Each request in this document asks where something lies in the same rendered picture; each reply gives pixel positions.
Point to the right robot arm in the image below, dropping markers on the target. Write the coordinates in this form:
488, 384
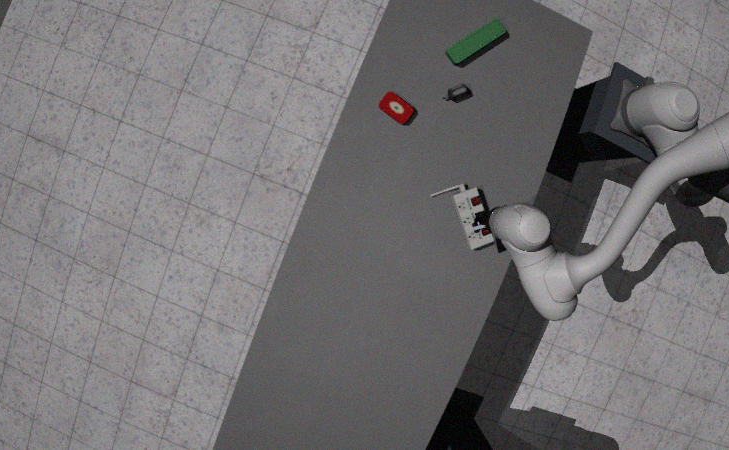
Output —
656, 115

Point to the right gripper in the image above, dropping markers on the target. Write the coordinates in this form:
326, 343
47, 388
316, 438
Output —
484, 224

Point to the green rectangular block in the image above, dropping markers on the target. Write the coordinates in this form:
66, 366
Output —
475, 41

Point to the white power strip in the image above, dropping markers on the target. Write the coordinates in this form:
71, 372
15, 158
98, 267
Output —
466, 204

